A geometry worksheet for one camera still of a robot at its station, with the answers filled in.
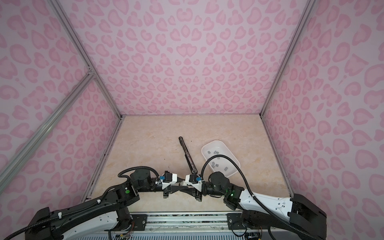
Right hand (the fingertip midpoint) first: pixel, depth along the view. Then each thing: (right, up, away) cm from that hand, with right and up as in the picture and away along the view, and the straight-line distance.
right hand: (182, 186), depth 68 cm
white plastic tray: (+21, +4, +25) cm, 33 cm away
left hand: (+2, +3, -3) cm, 5 cm away
